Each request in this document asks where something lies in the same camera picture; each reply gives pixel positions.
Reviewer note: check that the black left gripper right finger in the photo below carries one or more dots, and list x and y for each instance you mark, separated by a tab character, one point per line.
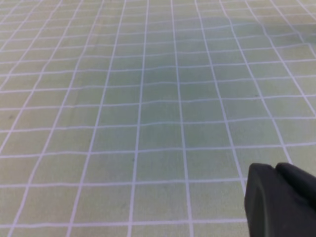
301	181

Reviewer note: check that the green checkered tablecloth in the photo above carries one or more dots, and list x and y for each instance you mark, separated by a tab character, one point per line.
140	118

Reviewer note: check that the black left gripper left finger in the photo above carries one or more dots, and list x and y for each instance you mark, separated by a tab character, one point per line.
273	208

